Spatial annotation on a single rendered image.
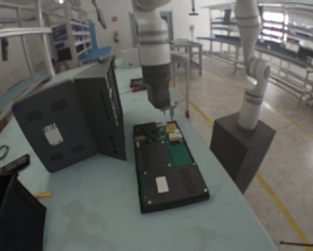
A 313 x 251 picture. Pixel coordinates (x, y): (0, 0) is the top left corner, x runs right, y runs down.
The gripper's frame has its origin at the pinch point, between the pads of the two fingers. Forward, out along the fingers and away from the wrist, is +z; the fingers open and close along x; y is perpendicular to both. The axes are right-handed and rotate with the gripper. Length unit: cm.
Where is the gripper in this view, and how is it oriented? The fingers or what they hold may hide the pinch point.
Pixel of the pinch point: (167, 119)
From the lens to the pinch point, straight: 48.0
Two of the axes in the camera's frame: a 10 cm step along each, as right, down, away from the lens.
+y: -9.3, 2.7, -2.6
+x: 3.7, 5.1, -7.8
